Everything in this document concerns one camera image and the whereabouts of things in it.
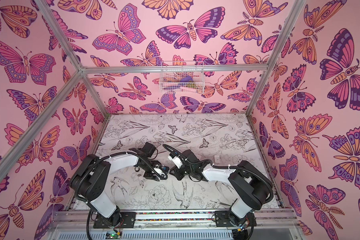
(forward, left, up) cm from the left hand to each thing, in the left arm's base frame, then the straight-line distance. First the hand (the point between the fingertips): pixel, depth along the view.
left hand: (160, 171), depth 90 cm
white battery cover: (+8, -35, 0) cm, 36 cm away
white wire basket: (+49, -13, +33) cm, 61 cm away
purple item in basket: (+48, -16, +32) cm, 60 cm away
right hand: (-2, -7, +6) cm, 9 cm away
